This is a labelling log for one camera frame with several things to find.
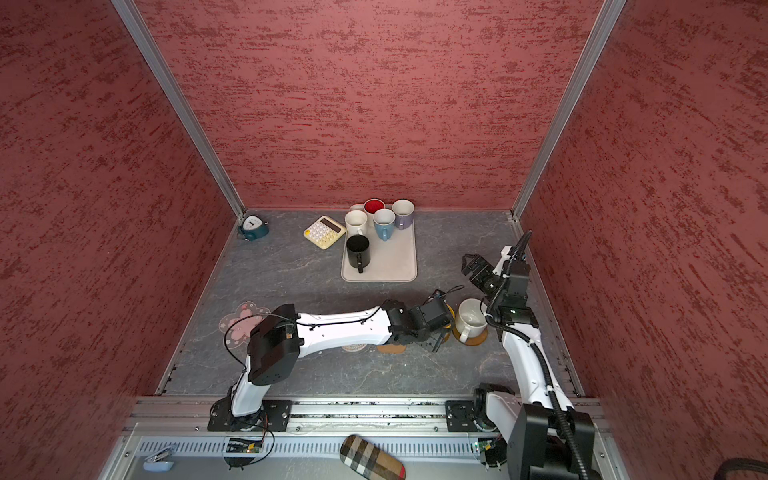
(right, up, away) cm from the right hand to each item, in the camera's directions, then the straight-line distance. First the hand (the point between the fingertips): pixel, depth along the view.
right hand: (468, 267), depth 84 cm
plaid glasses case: (-27, -42, -18) cm, 53 cm away
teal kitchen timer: (-75, +12, +26) cm, 80 cm away
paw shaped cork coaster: (-22, -24, +2) cm, 33 cm away
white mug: (-36, +14, +23) cm, 45 cm away
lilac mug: (-18, +19, +30) cm, 40 cm away
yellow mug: (-9, -11, -19) cm, 24 cm away
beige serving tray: (-23, 0, +22) cm, 32 cm away
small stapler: (-76, -43, -17) cm, 89 cm away
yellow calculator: (-48, +11, +29) cm, 58 cm away
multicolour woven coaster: (-33, -24, +1) cm, 41 cm away
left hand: (-11, -19, -2) cm, 23 cm away
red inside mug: (-30, +21, +30) cm, 47 cm away
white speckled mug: (+2, -16, +5) cm, 17 cm away
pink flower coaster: (-70, -19, +6) cm, 73 cm away
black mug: (-33, +4, +13) cm, 36 cm away
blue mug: (-25, +15, +26) cm, 39 cm away
